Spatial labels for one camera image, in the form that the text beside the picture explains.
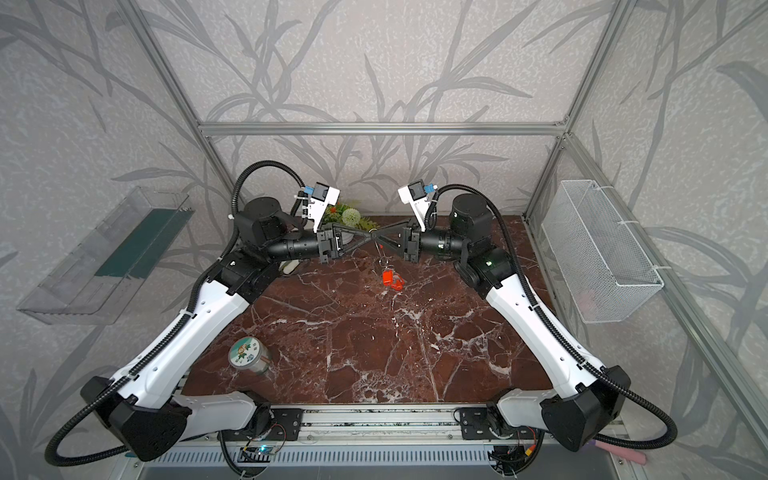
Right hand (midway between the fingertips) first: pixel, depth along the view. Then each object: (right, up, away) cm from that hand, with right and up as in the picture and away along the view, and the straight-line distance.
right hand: (377, 229), depth 59 cm
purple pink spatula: (+56, -51, +9) cm, 77 cm away
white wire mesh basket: (+48, -8, +4) cm, 49 cm away
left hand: (-1, -1, -2) cm, 3 cm away
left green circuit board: (-31, -55, +13) cm, 64 cm away
